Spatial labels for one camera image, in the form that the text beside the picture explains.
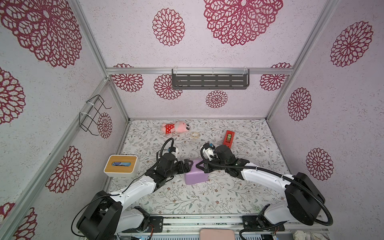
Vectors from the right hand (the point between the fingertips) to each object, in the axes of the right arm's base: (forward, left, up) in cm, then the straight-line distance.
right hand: (195, 164), depth 79 cm
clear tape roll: (+32, +1, -14) cm, 35 cm away
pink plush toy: (+33, +12, -7) cm, 36 cm away
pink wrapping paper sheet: (-4, 0, -4) cm, 6 cm away
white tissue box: (+4, +46, -11) cm, 47 cm away
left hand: (+2, +5, -6) cm, 8 cm away
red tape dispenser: (+25, -22, -8) cm, 34 cm away
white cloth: (-28, -49, -13) cm, 58 cm away
